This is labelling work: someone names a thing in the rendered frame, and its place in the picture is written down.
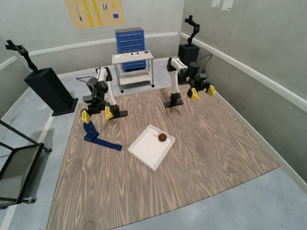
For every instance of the brown ball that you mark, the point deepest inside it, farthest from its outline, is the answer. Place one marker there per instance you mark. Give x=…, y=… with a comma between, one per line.
x=162, y=137

